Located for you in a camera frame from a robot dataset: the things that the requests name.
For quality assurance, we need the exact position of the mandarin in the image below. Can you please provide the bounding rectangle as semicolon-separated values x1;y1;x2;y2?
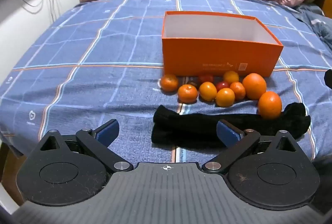
160;74;179;91
178;84;198;104
230;81;246;100

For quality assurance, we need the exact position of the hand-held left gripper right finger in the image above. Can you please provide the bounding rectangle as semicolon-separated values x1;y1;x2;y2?
202;120;299;172

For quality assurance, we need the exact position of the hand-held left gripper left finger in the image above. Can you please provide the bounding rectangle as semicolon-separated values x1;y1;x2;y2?
39;119;130;172

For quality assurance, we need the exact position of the black cloth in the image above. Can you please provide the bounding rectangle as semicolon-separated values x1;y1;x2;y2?
151;102;311;148

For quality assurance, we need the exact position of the large orange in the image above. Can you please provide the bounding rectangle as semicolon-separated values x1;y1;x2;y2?
242;73;267;100
258;91;282;120

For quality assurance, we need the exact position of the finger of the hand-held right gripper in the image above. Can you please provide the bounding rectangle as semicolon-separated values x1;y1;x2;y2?
325;68;332;90

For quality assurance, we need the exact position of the blue plaid bedsheet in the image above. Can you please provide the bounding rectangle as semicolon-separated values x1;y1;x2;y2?
0;0;332;162

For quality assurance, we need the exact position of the yellow-orange tomato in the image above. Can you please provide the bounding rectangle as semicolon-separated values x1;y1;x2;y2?
216;88;235;107
223;71;239;84
199;82;217;101

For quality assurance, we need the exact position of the orange cardboard box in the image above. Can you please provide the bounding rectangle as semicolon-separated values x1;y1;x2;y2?
161;11;284;77

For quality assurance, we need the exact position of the grey-blue blanket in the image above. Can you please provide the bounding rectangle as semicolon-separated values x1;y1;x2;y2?
293;2;332;51

